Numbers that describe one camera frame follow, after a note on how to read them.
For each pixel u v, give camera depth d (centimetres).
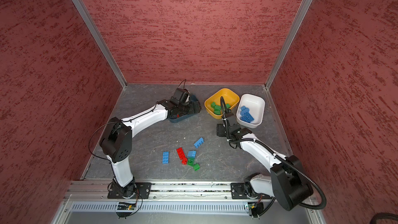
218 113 99
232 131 66
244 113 101
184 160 82
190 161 82
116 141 49
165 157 83
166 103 68
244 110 104
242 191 74
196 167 81
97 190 76
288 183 41
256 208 72
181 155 85
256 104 108
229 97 118
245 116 100
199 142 89
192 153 84
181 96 71
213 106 104
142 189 75
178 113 70
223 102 74
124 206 73
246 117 100
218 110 103
